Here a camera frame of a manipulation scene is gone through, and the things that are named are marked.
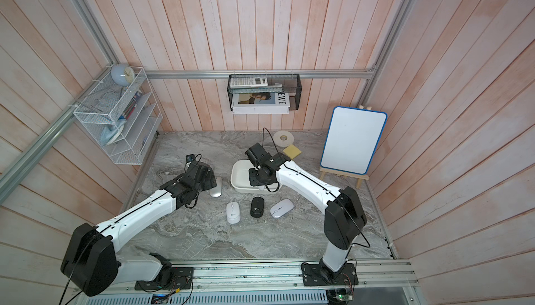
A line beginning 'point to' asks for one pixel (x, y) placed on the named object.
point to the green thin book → (274, 88)
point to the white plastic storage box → (240, 179)
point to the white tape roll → (283, 138)
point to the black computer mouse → (257, 207)
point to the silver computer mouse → (216, 191)
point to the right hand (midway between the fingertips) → (255, 178)
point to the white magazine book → (257, 104)
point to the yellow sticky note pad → (292, 151)
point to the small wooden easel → (358, 177)
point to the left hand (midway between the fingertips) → (203, 180)
